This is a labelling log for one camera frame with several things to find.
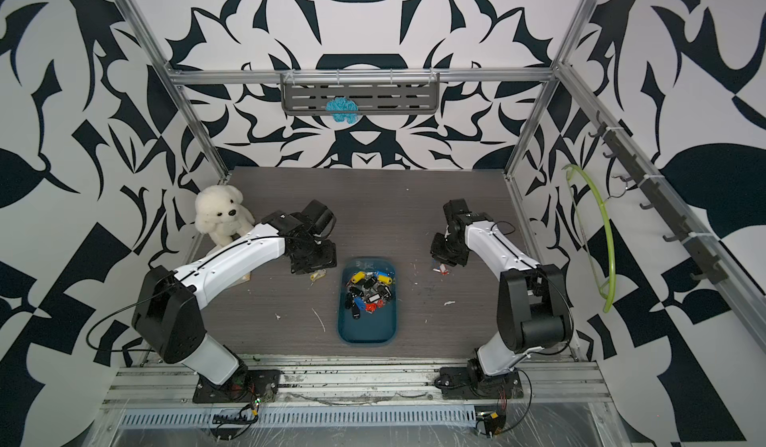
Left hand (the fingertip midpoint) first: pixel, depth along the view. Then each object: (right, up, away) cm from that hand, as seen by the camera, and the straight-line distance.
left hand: (329, 259), depth 84 cm
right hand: (+31, +1, +6) cm, 32 cm away
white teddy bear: (-32, +13, +3) cm, 35 cm away
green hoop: (+64, -4, -20) cm, 67 cm away
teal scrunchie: (+3, +45, +7) cm, 46 cm away
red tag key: (+34, -5, +10) cm, 35 cm away
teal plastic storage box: (+14, -18, -2) cm, 23 cm away
